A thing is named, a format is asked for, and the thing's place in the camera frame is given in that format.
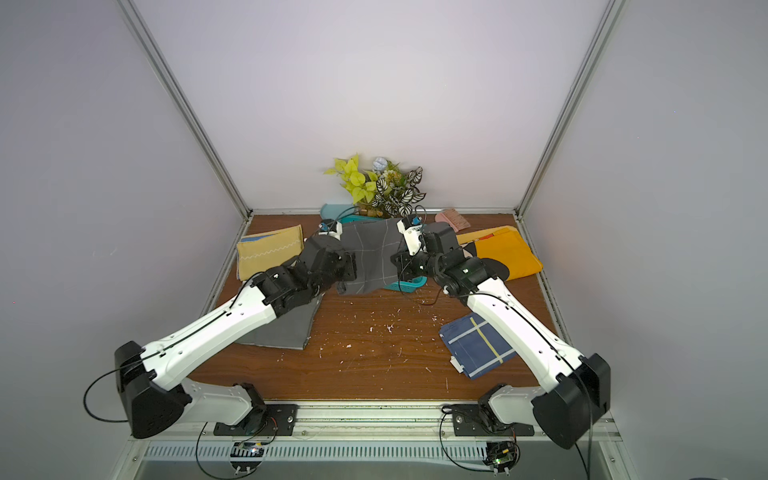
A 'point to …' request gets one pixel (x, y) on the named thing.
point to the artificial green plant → (385, 191)
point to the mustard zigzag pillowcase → (263, 250)
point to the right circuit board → (501, 456)
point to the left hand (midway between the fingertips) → (359, 254)
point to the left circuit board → (246, 456)
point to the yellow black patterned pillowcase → (506, 244)
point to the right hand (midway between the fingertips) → (395, 250)
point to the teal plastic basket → (407, 286)
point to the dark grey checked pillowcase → (372, 244)
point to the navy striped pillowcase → (475, 344)
